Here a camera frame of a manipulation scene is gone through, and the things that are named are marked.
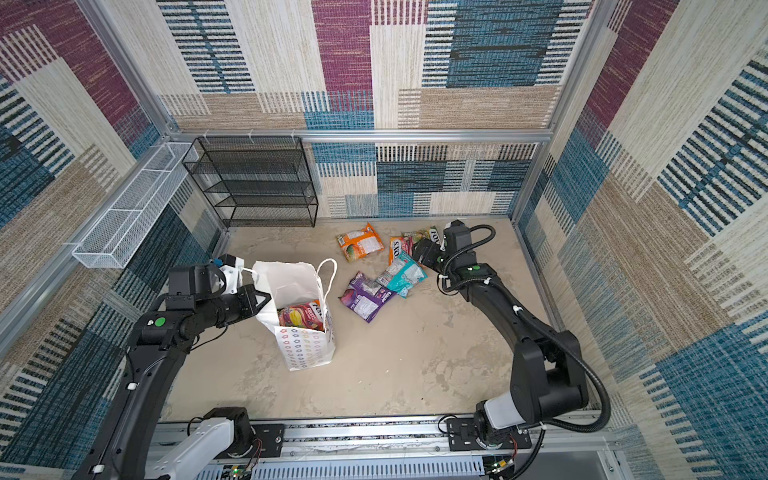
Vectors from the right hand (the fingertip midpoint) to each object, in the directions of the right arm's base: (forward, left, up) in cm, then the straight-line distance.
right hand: (423, 256), depth 87 cm
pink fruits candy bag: (-13, +33, -8) cm, 36 cm away
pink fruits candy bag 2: (+16, +3, -14) cm, 21 cm away
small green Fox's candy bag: (+21, -4, -13) cm, 25 cm away
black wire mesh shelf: (+38, +57, 0) cm, 69 cm away
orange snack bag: (+18, +20, -14) cm, 31 cm away
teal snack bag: (+3, +6, -13) cm, 15 cm away
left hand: (-15, +39, +8) cm, 42 cm away
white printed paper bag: (-5, +38, -4) cm, 39 cm away
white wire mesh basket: (-4, +74, +17) cm, 76 cm away
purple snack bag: (-4, +17, -14) cm, 23 cm away
